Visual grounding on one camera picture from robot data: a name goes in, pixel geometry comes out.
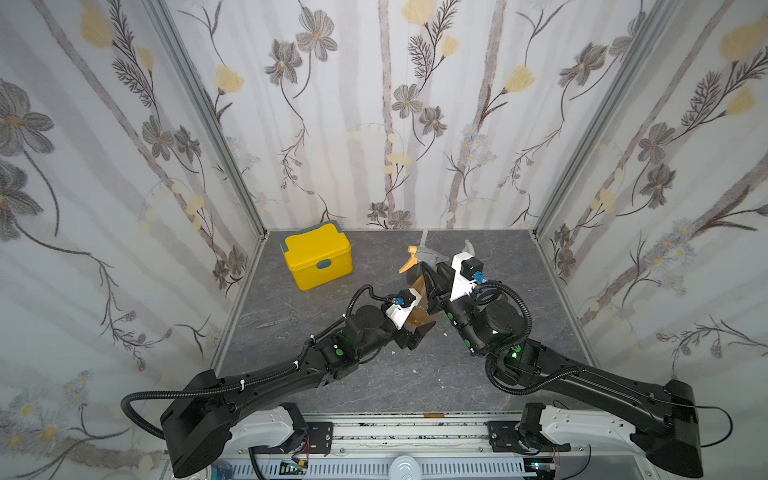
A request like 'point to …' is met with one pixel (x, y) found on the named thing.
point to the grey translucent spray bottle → (468, 248)
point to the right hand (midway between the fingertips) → (436, 269)
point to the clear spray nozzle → (424, 237)
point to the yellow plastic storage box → (317, 254)
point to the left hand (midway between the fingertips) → (425, 308)
